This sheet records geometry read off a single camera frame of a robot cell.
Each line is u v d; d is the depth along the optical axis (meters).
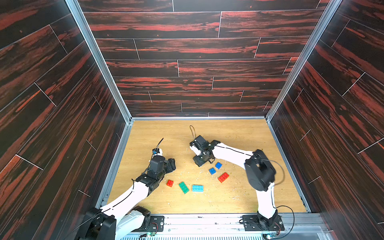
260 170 0.52
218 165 0.93
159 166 0.65
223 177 0.88
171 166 0.78
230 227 0.72
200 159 0.82
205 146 0.73
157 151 0.75
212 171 0.91
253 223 0.66
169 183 0.86
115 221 0.42
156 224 0.70
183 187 0.84
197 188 0.84
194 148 0.79
